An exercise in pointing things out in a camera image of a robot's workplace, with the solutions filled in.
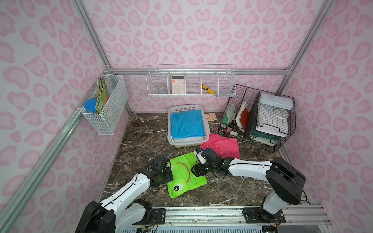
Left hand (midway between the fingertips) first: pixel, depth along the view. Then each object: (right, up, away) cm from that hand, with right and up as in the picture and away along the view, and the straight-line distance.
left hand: (167, 176), depth 85 cm
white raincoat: (+12, +20, +10) cm, 25 cm away
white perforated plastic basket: (-2, +43, +30) cm, 53 cm away
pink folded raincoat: (+38, +15, +12) cm, 42 cm away
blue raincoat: (+10, +31, +16) cm, 36 cm away
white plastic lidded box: (+65, +37, +5) cm, 75 cm away
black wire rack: (+65, +19, +7) cm, 68 cm away
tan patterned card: (+30, +36, +32) cm, 57 cm away
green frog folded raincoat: (+10, -1, -1) cm, 10 cm away
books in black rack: (+50, +34, +17) cm, 63 cm away
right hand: (+16, +5, +1) cm, 17 cm away
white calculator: (+5, +56, +8) cm, 56 cm away
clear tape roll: (+70, +37, +6) cm, 80 cm away
